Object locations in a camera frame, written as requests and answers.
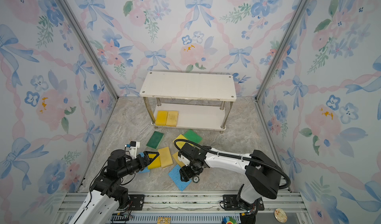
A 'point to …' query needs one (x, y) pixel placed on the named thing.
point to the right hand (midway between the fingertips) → (184, 176)
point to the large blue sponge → (175, 176)
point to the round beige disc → (281, 215)
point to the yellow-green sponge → (180, 143)
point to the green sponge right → (191, 136)
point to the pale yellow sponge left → (165, 158)
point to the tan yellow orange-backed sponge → (172, 118)
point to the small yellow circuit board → (164, 220)
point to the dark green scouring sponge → (155, 140)
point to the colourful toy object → (228, 220)
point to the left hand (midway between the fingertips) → (155, 156)
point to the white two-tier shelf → (203, 100)
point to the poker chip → (196, 179)
